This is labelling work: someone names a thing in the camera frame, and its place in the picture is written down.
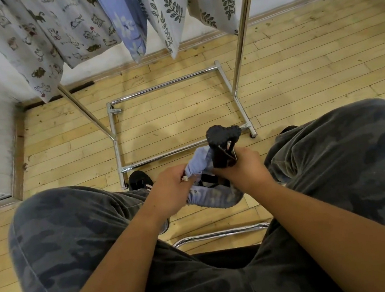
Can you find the person's right forearm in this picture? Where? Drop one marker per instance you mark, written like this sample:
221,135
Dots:
352,239

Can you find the black baseboard strip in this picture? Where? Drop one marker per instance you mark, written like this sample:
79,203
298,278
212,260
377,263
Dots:
60,94

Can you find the black striped left shoe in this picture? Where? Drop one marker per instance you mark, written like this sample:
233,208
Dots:
138,178

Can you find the black chair seat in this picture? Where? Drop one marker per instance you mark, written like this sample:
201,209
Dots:
226,259

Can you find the person's right hand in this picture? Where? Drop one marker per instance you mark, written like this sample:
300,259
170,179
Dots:
249,171

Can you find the blue floral bag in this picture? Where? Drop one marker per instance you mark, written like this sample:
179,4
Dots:
214,198

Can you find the chrome clothes rack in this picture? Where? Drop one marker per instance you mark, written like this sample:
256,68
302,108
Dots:
243,26

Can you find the person's left hand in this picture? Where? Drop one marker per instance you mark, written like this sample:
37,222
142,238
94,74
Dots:
170,193

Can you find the chrome chair frame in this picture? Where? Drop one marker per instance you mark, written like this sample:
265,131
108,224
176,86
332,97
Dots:
222,233

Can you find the black striped right shoe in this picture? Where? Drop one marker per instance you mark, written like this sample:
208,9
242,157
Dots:
287,129

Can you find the person's left forearm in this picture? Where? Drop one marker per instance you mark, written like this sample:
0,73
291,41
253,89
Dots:
104,281

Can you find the black striped shoe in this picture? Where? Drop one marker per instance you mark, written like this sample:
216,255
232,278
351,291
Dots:
138,178
287,129

